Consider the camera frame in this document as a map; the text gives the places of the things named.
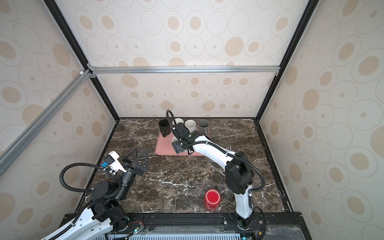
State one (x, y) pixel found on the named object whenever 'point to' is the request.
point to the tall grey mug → (203, 127)
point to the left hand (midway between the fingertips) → (146, 150)
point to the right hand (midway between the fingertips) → (181, 143)
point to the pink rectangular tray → (164, 146)
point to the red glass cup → (212, 199)
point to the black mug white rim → (164, 127)
